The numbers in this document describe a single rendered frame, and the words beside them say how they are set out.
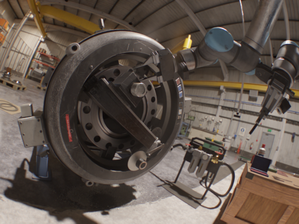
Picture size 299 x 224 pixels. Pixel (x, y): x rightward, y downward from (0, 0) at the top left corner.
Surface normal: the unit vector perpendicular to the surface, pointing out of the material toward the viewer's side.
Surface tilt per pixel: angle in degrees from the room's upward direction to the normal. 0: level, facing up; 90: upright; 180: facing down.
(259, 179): 90
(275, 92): 116
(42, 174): 90
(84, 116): 90
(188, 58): 102
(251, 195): 90
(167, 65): 134
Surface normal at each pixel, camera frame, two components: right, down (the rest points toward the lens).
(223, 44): -0.11, 0.01
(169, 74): 0.25, 0.80
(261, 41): -0.29, 0.66
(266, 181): -0.69, -0.26
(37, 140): 0.65, 0.20
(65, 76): 0.45, 0.09
